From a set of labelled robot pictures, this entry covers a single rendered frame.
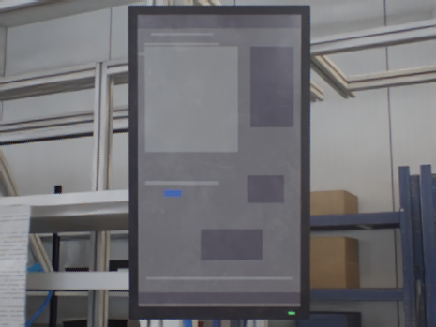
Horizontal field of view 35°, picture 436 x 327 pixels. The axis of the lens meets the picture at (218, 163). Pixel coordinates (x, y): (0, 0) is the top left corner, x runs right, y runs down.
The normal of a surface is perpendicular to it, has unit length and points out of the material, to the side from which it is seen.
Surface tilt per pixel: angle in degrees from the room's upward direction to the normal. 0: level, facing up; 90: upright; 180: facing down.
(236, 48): 101
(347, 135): 90
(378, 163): 90
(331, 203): 90
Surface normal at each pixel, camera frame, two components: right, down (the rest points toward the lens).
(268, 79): 0.00, 0.02
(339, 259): -0.43, -0.15
